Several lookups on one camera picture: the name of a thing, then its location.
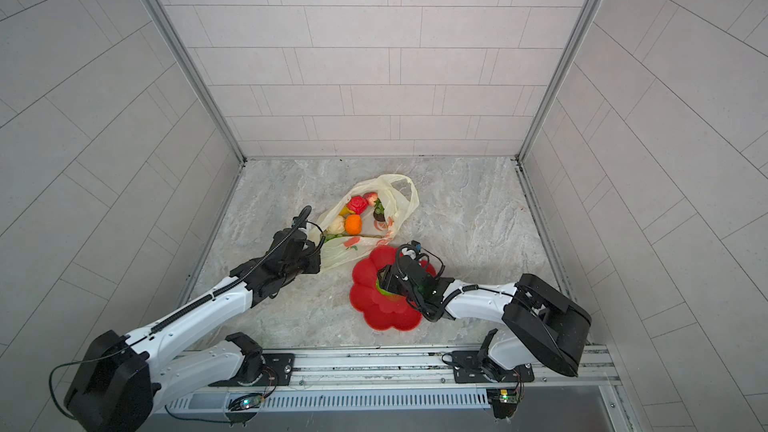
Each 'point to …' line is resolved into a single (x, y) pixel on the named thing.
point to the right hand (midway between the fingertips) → (383, 279)
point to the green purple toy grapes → (379, 210)
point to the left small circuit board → (248, 401)
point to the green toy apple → (382, 291)
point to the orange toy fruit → (353, 224)
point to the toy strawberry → (371, 197)
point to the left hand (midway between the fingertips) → (326, 249)
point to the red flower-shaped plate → (382, 311)
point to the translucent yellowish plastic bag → (366, 218)
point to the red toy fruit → (357, 204)
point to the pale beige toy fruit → (336, 226)
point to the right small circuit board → (503, 401)
